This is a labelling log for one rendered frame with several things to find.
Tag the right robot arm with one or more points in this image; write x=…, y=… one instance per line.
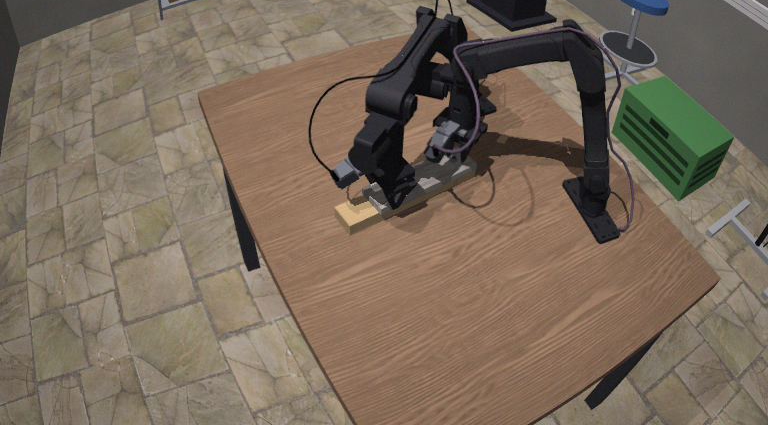
x=390, y=99

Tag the light wooden plank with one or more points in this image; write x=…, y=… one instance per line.
x=358, y=213

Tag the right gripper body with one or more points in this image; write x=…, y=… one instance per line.
x=391, y=172

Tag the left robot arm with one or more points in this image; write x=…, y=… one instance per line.
x=588, y=70

